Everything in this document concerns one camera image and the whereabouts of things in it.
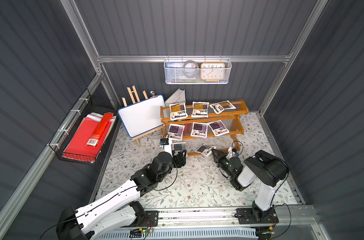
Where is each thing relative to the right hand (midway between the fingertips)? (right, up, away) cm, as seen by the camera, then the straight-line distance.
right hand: (210, 151), depth 88 cm
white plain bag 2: (-2, 0, +4) cm, 5 cm away
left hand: (-16, +1, -15) cm, 22 cm away
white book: (-20, +33, +9) cm, 40 cm away
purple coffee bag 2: (-6, +12, +1) cm, 14 cm away
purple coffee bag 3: (-21, +11, +1) cm, 24 cm away
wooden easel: (-47, +30, +1) cm, 56 cm away
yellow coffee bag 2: (-7, +24, -7) cm, 26 cm away
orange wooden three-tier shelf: (0, +13, +3) cm, 14 cm away
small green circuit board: (-39, -38, -15) cm, 57 cm away
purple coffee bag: (+5, +14, +3) cm, 15 cm away
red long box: (-57, +12, -15) cm, 60 cm away
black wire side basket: (-67, +26, -10) cm, 72 cm away
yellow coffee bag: (-19, +23, -8) cm, 31 cm away
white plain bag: (-19, +1, +10) cm, 22 cm away
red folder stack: (-65, +4, -20) cm, 68 cm away
